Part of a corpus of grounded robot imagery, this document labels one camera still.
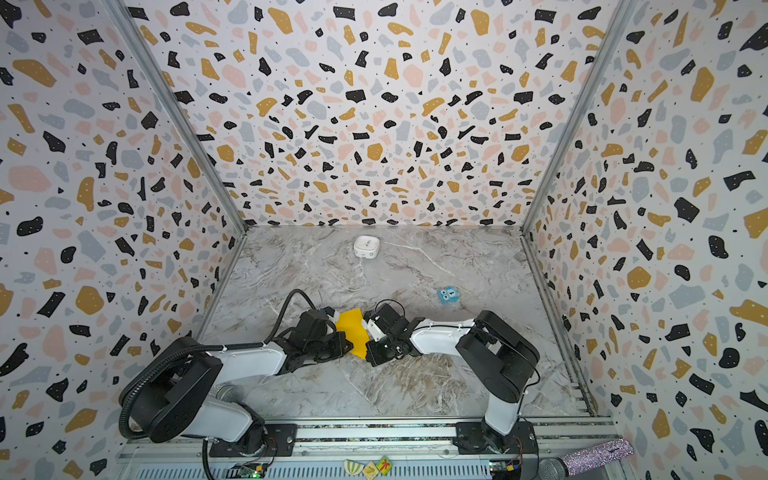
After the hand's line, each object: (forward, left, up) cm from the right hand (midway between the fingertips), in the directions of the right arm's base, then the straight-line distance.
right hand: (361, 355), depth 86 cm
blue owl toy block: (+21, -27, -1) cm, 35 cm away
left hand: (+4, +2, +1) cm, 4 cm away
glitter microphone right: (-25, -50, +2) cm, 56 cm away
